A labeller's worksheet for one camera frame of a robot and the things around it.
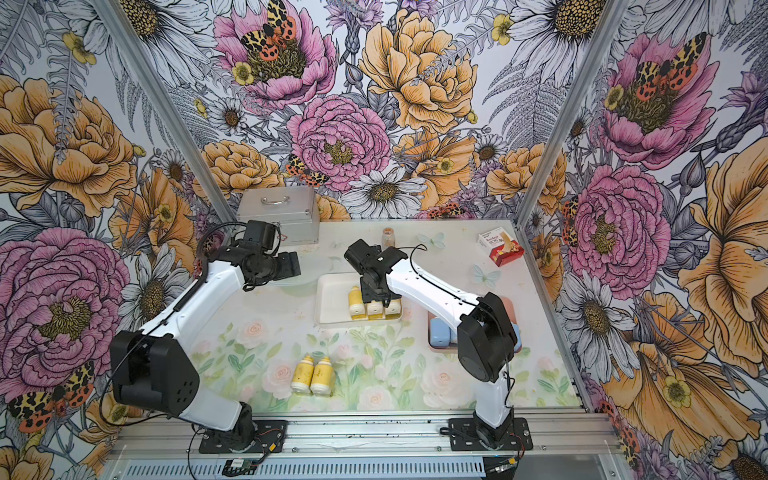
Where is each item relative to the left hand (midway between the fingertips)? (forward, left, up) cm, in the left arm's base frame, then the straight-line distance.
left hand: (284, 278), depth 86 cm
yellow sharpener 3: (-5, -31, -10) cm, 33 cm away
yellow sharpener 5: (-26, -13, -8) cm, 30 cm away
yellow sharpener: (-5, -20, -8) cm, 23 cm away
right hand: (-6, -27, -3) cm, 28 cm away
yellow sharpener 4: (-25, -8, -7) cm, 27 cm away
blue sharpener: (-30, -52, +20) cm, 63 cm away
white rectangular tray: (-1, -12, -11) cm, 16 cm away
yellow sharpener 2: (-6, -26, -9) cm, 28 cm away
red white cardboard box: (+19, -70, -11) cm, 74 cm away
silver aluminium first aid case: (+30, +3, -1) cm, 30 cm away
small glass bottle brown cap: (+24, -30, -10) cm, 39 cm away
